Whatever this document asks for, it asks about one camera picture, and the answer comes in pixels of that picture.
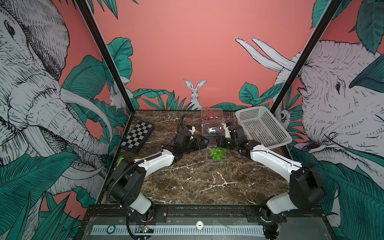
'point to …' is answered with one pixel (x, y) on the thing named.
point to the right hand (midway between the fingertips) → (214, 138)
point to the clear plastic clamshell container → (219, 120)
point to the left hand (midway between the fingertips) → (206, 140)
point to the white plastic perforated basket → (260, 125)
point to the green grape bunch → (218, 153)
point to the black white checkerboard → (136, 138)
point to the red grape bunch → (212, 114)
